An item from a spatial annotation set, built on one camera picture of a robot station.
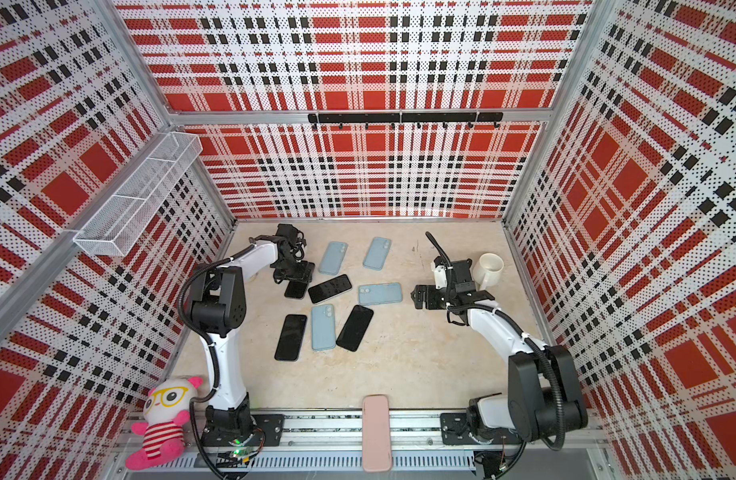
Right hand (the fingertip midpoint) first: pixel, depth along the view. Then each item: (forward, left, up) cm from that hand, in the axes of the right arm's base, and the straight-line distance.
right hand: (427, 296), depth 88 cm
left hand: (+11, +42, -7) cm, 44 cm away
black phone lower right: (-6, +22, -8) cm, 24 cm away
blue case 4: (+8, +15, -12) cm, 21 cm away
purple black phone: (+9, +43, -9) cm, 45 cm away
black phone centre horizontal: (+10, +33, -11) cm, 36 cm away
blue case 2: (+25, +16, -10) cm, 31 cm away
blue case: (+21, +32, -8) cm, 39 cm away
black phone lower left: (-8, +42, -10) cm, 44 cm away
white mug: (+10, -21, -2) cm, 23 cm away
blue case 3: (-6, +32, -9) cm, 34 cm away
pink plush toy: (-29, +66, -2) cm, 72 cm away
